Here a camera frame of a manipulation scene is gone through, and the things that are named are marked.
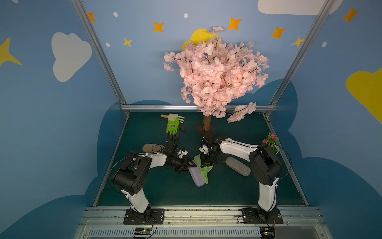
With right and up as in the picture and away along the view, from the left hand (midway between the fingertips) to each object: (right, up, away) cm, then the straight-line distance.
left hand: (194, 167), depth 88 cm
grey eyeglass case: (+26, 0, 0) cm, 26 cm away
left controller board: (-26, -27, -16) cm, 41 cm away
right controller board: (+36, -29, -15) cm, 49 cm away
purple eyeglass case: (+1, -4, -2) cm, 4 cm away
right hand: (+5, +1, +3) cm, 6 cm away
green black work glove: (-16, +26, +25) cm, 39 cm away
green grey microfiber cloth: (+5, -2, -2) cm, 6 cm away
